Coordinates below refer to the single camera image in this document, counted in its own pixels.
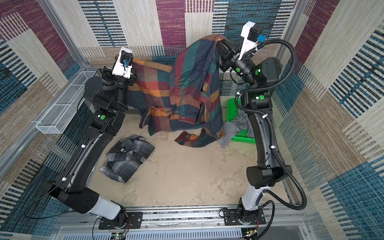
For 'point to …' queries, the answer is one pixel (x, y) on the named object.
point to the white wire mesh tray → (55, 121)
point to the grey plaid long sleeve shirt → (126, 157)
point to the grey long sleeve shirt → (229, 130)
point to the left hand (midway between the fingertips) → (115, 50)
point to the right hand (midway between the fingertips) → (215, 37)
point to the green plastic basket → (241, 136)
